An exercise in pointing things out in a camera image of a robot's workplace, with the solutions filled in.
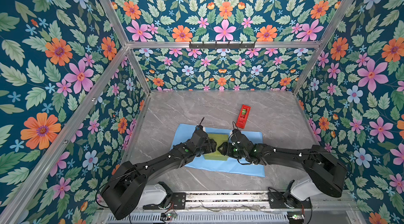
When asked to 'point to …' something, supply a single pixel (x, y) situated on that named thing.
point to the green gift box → (219, 139)
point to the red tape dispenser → (243, 116)
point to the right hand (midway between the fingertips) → (220, 150)
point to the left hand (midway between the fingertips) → (216, 142)
